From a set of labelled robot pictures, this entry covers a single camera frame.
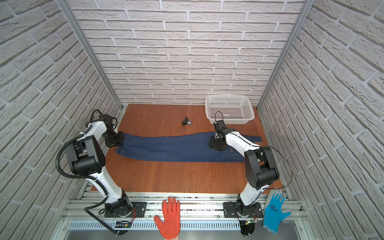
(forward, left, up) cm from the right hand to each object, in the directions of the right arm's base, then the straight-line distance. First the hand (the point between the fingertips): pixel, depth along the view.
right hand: (212, 145), depth 92 cm
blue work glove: (-39, -26, -5) cm, 47 cm away
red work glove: (-40, +26, -5) cm, 48 cm away
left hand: (+7, +58, +1) cm, 59 cm away
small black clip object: (+23, +15, -3) cm, 28 cm away
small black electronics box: (-36, +50, -8) cm, 63 cm away
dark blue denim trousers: (+1, +11, -3) cm, 12 cm away
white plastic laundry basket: (+33, -24, -4) cm, 41 cm away
